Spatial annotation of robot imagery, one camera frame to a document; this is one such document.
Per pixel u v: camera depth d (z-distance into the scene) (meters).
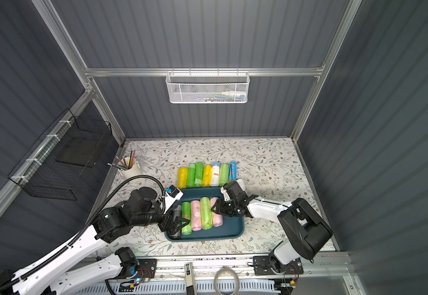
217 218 0.82
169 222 0.59
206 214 0.84
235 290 0.69
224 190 0.85
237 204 0.69
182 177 0.99
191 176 0.99
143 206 0.53
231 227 0.85
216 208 0.82
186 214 0.85
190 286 0.67
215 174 0.99
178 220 0.60
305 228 0.45
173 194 0.60
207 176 0.99
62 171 0.72
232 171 1.05
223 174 1.00
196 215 0.84
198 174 0.99
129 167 0.96
